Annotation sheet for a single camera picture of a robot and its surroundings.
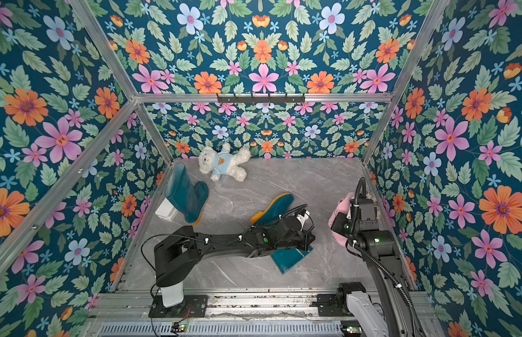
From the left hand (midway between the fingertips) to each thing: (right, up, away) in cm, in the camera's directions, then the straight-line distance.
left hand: (320, 238), depth 76 cm
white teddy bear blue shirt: (-44, +31, +32) cm, 62 cm away
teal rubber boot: (-19, +8, +17) cm, 26 cm away
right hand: (+7, +8, -2) cm, 11 cm away
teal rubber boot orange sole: (-55, +12, +16) cm, 59 cm away
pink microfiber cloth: (+7, +13, -4) cm, 15 cm away
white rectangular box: (-67, +7, +18) cm, 69 cm away
